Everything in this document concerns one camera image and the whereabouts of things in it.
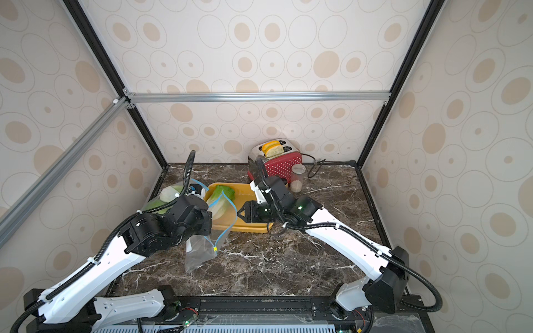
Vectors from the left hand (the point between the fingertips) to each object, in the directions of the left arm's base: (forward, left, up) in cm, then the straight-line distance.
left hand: (214, 216), depth 67 cm
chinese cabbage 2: (+18, +35, -20) cm, 44 cm away
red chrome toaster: (+34, -21, -11) cm, 42 cm away
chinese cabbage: (+23, +30, -19) cm, 42 cm away
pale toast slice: (+41, -20, -8) cm, 47 cm away
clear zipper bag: (-8, +5, -8) cm, 12 cm away
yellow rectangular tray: (+27, -5, -25) cm, 37 cm away
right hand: (+3, -10, -1) cm, 11 cm away
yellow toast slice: (+44, -17, -6) cm, 48 cm away
